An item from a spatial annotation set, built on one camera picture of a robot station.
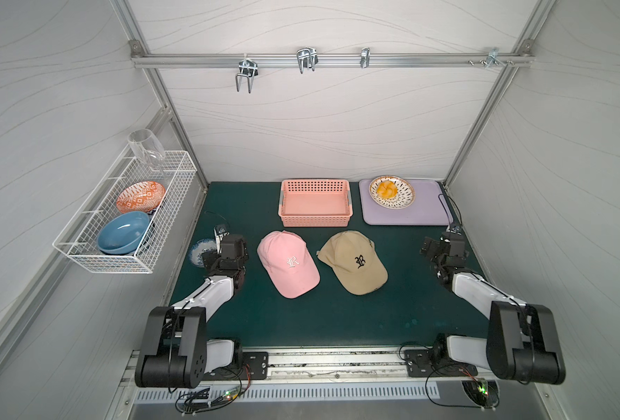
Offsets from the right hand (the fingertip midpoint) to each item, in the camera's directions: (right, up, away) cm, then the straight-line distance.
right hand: (445, 243), depth 90 cm
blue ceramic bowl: (-92, +7, -28) cm, 97 cm away
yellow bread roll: (-14, +20, +24) cm, 35 cm away
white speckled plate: (-6, +17, +25) cm, 30 cm away
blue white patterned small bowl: (-88, -1, +6) cm, 88 cm away
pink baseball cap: (-55, -6, -4) cm, 55 cm away
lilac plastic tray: (+6, +13, +25) cm, 28 cm away
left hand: (-78, -1, -1) cm, 78 cm away
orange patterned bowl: (-93, +16, -18) cm, 96 cm away
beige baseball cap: (-32, -6, -2) cm, 33 cm away
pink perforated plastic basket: (-46, +15, +24) cm, 54 cm away
